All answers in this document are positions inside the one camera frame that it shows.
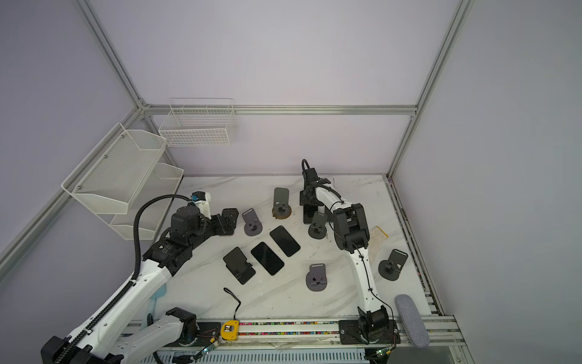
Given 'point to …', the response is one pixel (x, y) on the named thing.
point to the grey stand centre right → (317, 230)
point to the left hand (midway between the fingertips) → (226, 217)
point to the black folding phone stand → (236, 262)
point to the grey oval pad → (413, 324)
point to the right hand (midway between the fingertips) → (304, 201)
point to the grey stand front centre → (316, 279)
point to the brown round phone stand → (281, 209)
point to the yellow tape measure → (229, 329)
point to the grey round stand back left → (252, 227)
